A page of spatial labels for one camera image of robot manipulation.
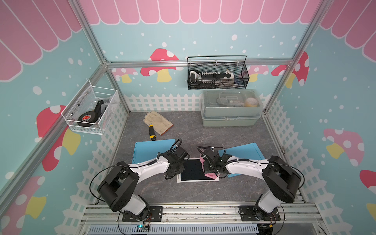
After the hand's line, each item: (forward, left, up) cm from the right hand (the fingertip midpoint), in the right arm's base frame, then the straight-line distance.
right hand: (205, 167), depth 90 cm
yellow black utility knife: (+24, +37, +1) cm, 44 cm away
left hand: (-3, +16, -1) cm, 17 cm away
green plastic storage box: (+38, -20, +14) cm, 45 cm away
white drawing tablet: (-6, +7, +8) cm, 13 cm away
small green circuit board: (-30, +33, -3) cm, 45 cm away
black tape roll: (+11, +58, +35) cm, 68 cm away
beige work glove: (+35, +32, 0) cm, 48 cm away
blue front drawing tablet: (+14, -33, -6) cm, 36 cm away
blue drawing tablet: (+14, +40, -3) cm, 43 cm away
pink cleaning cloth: (-6, -3, +3) cm, 7 cm away
